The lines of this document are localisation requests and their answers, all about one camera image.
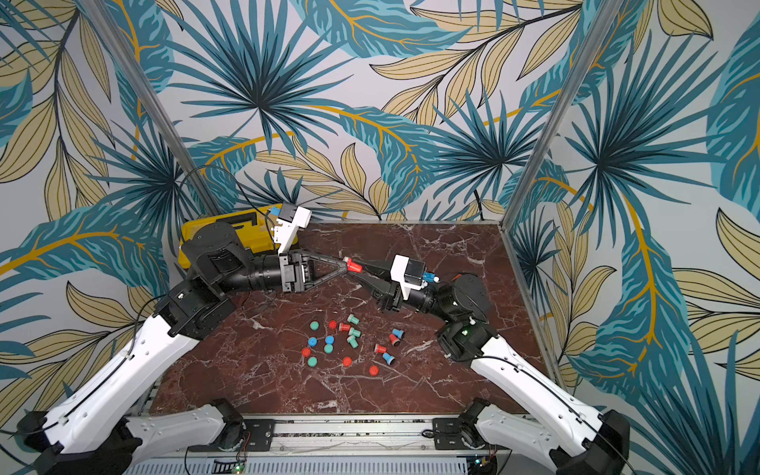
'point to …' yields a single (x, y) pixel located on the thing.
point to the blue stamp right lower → (388, 357)
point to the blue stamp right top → (398, 332)
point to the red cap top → (332, 325)
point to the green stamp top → (353, 319)
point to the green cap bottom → (312, 361)
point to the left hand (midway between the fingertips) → (342, 275)
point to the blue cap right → (330, 339)
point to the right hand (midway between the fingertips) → (352, 265)
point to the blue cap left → (312, 341)
